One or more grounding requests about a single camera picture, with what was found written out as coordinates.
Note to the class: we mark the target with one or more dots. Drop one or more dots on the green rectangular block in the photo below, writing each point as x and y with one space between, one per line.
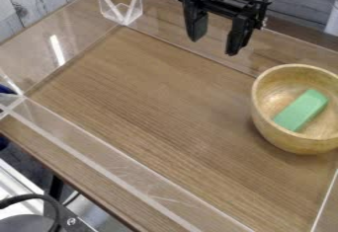
302 110

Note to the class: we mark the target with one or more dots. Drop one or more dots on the clear acrylic tray walls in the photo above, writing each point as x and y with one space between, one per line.
139 116

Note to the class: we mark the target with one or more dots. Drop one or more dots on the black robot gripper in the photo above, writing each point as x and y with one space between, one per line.
231 9

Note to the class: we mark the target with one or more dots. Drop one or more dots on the white object at right edge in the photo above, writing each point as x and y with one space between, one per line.
331 25

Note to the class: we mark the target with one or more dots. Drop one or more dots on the black table leg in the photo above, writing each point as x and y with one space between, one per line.
56 188

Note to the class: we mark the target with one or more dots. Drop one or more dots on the wooden brown bowl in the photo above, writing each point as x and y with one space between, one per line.
275 89

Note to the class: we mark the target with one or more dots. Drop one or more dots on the black metal bracket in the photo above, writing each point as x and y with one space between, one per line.
68 222

